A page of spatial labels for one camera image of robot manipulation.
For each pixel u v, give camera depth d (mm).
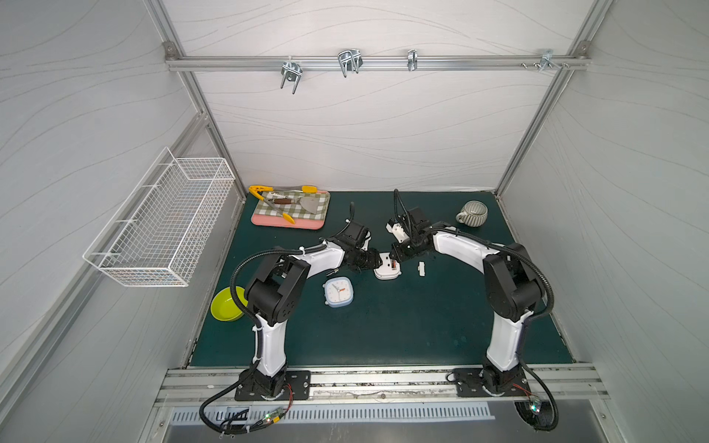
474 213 1052
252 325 535
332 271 947
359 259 834
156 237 675
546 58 765
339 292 883
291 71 795
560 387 745
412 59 783
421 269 974
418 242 714
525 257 492
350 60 764
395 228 883
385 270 933
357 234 782
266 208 1148
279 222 1111
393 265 936
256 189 1178
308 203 1158
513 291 507
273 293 507
